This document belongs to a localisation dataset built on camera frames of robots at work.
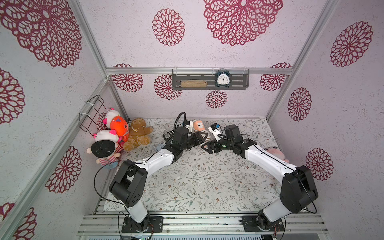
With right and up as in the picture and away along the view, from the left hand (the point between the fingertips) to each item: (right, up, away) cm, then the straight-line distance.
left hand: (206, 136), depth 84 cm
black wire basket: (-60, +9, -8) cm, 61 cm away
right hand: (-1, -4, 0) cm, 4 cm away
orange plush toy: (-51, +5, +4) cm, 51 cm away
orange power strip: (-5, +5, 0) cm, 7 cm away
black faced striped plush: (-53, -6, -7) cm, 53 cm away
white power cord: (-8, +6, -4) cm, 10 cm away
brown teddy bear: (-44, -1, +15) cm, 47 cm away
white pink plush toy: (-60, +13, +11) cm, 63 cm away
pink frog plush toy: (+43, -10, +8) cm, 45 cm away
